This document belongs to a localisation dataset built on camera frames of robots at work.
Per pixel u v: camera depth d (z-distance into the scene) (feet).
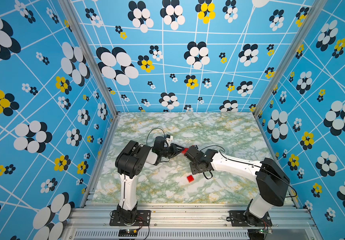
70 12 2.29
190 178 2.78
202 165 1.99
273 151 3.34
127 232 2.37
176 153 2.92
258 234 2.27
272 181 1.45
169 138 3.10
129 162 1.75
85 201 2.68
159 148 2.69
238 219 2.37
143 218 2.38
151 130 3.66
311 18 2.33
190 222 2.41
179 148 3.06
